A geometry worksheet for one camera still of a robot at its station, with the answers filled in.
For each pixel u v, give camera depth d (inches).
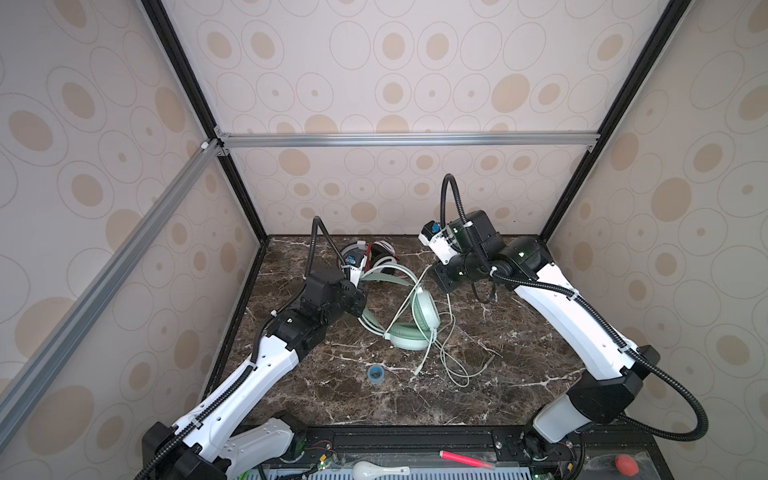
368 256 41.6
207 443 15.1
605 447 29.2
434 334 27.4
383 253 41.7
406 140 35.6
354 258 24.5
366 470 27.4
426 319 26.0
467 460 28.2
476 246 19.6
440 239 24.0
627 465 27.0
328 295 21.3
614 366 16.1
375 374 33.4
